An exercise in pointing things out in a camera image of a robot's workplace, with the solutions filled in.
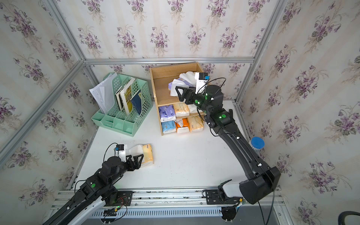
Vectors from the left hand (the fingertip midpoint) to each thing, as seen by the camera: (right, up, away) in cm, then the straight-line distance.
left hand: (140, 157), depth 77 cm
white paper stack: (-28, +38, +14) cm, 50 cm away
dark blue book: (-9, +34, +22) cm, 41 cm away
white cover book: (-20, +36, +20) cm, 46 cm away
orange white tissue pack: (+26, +15, +16) cm, 34 cm away
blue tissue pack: (+15, +16, +18) cm, 28 cm away
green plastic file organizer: (-20, +19, +21) cm, 35 cm away
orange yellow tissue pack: (+2, 0, +9) cm, 9 cm away
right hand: (+24, +37, -13) cm, 46 cm away
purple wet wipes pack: (+15, +25, +6) cm, 30 cm away
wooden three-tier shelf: (+10, +49, +12) cm, 52 cm away
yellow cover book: (-13, +37, +14) cm, 42 cm away
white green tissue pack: (+31, +28, +9) cm, 42 cm away
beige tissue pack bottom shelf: (+33, +18, +19) cm, 43 cm away
